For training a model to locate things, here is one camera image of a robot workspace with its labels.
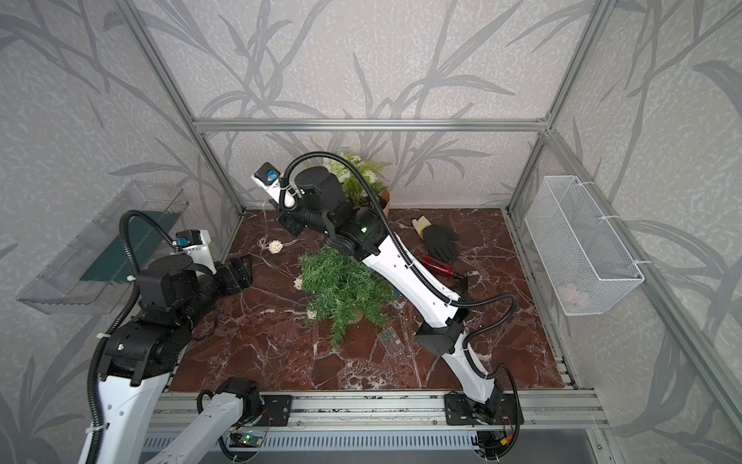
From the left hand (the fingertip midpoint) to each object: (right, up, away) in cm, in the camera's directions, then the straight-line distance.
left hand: (241, 259), depth 64 cm
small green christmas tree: (+22, -7, +2) cm, 23 cm away
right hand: (+9, +14, -3) cm, 17 cm away
